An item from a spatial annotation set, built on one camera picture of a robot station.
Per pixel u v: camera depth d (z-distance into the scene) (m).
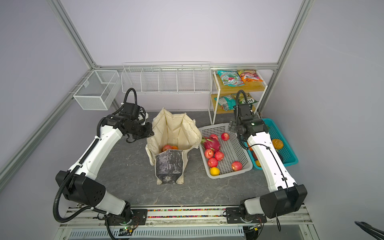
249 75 0.89
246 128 0.50
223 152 0.96
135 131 0.65
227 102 0.99
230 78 0.88
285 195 0.39
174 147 0.95
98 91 0.96
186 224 0.73
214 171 0.84
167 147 0.89
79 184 0.41
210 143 0.91
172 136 1.01
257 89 0.86
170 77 0.98
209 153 0.87
